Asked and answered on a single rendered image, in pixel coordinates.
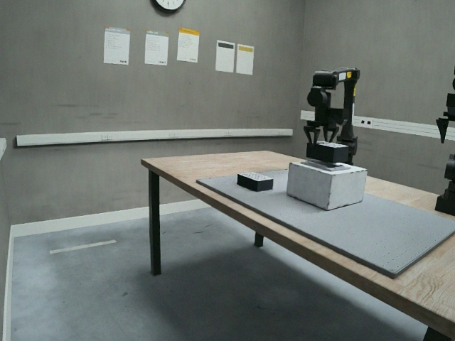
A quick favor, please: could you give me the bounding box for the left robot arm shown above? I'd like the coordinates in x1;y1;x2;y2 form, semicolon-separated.
437;93;455;206

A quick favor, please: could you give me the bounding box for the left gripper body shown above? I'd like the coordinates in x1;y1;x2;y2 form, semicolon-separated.
439;112;455;121

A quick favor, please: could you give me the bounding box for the white plate with round holes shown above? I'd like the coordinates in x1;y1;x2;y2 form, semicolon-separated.
306;141;349;164

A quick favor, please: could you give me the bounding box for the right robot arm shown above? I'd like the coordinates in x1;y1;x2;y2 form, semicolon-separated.
307;67;360;166

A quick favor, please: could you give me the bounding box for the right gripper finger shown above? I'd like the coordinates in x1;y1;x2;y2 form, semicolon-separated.
304;128;321;148
323;127;339;143

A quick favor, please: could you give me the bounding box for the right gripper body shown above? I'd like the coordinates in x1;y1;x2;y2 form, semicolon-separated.
304;107;339;129

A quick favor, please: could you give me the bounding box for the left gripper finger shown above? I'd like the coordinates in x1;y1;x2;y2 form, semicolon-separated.
436;119;449;144

